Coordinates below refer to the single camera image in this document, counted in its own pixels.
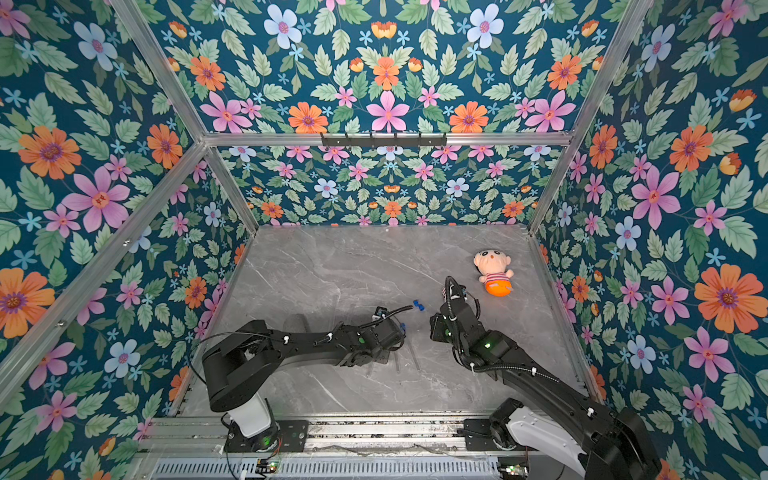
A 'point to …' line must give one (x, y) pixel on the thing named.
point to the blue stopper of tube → (416, 303)
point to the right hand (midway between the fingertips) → (438, 315)
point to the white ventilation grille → (327, 468)
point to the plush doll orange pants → (492, 263)
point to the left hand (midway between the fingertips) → (386, 349)
